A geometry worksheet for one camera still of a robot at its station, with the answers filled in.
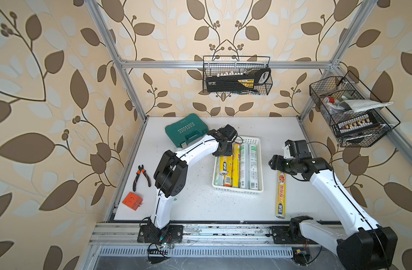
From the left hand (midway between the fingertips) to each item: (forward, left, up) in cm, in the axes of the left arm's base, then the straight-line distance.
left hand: (229, 153), depth 90 cm
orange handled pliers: (-4, +50, -12) cm, 52 cm away
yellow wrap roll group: (-7, +2, +1) cm, 8 cm away
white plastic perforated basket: (+13, -10, -6) cm, 18 cm away
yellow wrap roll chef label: (-14, -3, -7) cm, 16 cm away
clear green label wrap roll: (-4, -9, -7) cm, 12 cm away
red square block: (-23, +47, -7) cm, 53 cm away
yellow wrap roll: (-20, -25, -7) cm, 33 cm away
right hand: (-9, -22, +4) cm, 24 cm away
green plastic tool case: (+19, +27, -5) cm, 34 cm away
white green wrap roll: (-5, -13, -6) cm, 15 cm away
